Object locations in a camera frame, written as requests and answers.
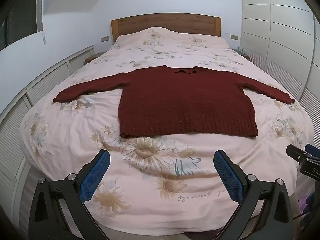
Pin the beige wall switch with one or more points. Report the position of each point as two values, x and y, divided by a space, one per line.
234 37
105 39

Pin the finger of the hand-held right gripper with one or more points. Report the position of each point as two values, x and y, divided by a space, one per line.
313 150
295 153

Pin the dark window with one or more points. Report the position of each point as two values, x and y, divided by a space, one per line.
20 12

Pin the dark red knitted sweater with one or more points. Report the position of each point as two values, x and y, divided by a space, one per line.
185 100

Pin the white wardrobe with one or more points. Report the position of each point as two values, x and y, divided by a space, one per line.
282 30

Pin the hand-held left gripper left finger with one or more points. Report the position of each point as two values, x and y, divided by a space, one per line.
96 177

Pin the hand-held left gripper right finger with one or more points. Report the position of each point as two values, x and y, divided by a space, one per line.
228 177

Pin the white louvered radiator cover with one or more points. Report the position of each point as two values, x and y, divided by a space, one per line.
37 85

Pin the wooden headboard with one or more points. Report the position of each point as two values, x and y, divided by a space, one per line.
165 21

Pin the pink floral duvet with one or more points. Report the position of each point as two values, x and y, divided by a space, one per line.
150 192

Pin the wooden nightstand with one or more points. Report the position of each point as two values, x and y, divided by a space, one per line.
243 53
93 58

